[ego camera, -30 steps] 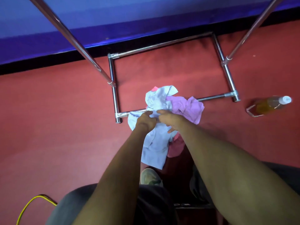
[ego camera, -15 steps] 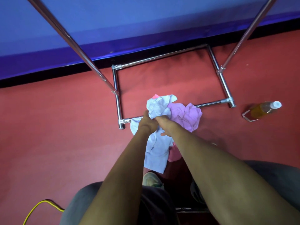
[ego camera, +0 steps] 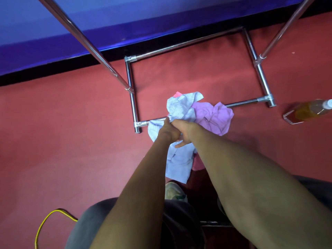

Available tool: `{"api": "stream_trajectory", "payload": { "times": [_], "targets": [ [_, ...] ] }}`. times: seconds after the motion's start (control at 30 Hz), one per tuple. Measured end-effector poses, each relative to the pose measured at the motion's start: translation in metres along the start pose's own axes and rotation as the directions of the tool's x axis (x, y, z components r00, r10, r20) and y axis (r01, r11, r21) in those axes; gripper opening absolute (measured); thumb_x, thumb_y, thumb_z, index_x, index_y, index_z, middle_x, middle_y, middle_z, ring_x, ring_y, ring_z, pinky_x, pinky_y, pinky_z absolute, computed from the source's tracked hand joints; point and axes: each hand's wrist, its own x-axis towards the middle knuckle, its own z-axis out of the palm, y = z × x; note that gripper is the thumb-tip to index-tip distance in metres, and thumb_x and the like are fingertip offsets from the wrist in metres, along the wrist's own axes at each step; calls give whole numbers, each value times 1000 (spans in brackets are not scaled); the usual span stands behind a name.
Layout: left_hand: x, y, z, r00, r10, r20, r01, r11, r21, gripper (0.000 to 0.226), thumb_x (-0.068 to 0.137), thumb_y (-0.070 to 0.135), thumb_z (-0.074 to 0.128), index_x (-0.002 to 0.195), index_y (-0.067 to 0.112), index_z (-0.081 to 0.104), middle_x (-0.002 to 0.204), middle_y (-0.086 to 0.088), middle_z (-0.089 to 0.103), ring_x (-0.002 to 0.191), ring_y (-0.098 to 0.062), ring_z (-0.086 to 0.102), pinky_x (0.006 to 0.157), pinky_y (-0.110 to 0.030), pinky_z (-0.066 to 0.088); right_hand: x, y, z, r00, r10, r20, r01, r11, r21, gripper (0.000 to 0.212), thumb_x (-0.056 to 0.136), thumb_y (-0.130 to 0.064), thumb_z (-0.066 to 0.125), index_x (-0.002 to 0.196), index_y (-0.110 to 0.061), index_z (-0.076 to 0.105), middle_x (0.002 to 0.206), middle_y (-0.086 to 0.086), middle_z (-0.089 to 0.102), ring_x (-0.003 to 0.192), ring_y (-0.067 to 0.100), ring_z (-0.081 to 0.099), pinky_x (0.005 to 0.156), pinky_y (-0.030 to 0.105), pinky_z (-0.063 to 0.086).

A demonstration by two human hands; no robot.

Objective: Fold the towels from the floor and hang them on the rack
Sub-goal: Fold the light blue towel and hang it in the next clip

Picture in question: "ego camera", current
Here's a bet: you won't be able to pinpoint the pink towel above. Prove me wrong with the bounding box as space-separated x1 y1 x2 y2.
173 91 206 172

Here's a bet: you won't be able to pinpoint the purple towel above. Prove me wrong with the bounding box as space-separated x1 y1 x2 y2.
191 101 234 137

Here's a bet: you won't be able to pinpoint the blue printed banner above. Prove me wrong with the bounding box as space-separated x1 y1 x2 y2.
0 0 322 75

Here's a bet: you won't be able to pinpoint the chrome metal rack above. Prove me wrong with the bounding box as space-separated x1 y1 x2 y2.
36 0 318 134

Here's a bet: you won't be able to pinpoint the black stool frame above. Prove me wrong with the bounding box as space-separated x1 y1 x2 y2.
200 220 234 228

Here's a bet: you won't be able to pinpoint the person's right forearm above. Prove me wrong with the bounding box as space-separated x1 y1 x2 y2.
189 132 332 249

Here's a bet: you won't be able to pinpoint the person's right hand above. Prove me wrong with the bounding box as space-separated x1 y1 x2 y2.
171 119 201 149

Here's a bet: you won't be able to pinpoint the yellow cable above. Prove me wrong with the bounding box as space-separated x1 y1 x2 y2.
34 209 78 249

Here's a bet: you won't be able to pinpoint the person's left hand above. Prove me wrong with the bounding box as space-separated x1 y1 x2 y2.
157 117 181 143

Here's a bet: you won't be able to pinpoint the person's left forearm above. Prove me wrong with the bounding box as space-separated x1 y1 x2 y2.
89 136 172 249

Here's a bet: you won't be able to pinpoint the bottle of amber liquid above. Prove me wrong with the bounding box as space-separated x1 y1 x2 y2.
283 99 332 125

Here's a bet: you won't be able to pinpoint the grey trousers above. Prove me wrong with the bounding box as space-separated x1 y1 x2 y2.
65 175 332 249

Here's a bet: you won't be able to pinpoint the pale sneaker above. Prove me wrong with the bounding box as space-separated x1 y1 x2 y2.
165 181 188 203

